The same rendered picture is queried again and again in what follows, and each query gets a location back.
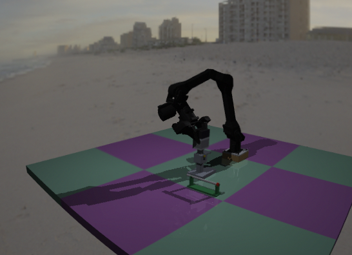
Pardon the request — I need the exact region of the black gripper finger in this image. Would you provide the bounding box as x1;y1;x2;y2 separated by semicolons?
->
199;122;208;128
182;125;200;143

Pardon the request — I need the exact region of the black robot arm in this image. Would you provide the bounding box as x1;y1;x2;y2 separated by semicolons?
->
158;69;245;154

